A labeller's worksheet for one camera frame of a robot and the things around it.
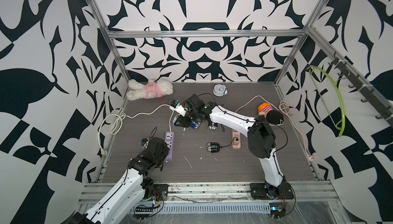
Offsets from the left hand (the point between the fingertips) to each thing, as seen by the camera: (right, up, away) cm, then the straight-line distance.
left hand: (167, 144), depth 85 cm
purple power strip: (0, +2, +4) cm, 4 cm away
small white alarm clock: (+33, +31, +26) cm, 52 cm away
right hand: (+5, +15, +1) cm, 16 cm away
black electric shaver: (+25, +8, +8) cm, 28 cm away
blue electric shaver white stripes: (+15, +10, +9) cm, 20 cm away
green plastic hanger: (+79, +14, -14) cm, 82 cm away
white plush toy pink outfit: (-15, +31, +19) cm, 40 cm away
